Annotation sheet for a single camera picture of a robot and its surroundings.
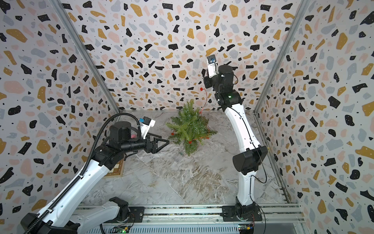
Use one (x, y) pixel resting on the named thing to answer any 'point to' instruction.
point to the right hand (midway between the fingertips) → (209, 68)
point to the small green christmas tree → (191, 129)
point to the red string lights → (200, 112)
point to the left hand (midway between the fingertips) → (165, 140)
